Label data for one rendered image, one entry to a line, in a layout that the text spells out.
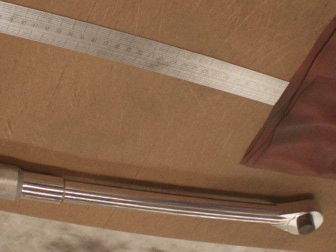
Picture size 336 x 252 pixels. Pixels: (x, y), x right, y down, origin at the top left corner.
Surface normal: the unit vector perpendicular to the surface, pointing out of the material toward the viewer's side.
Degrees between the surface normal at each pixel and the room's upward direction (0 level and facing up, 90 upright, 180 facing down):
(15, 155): 0
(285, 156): 25
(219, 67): 0
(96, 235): 0
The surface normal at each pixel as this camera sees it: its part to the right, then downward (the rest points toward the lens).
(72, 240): 0.11, 0.73
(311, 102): 0.35, 0.41
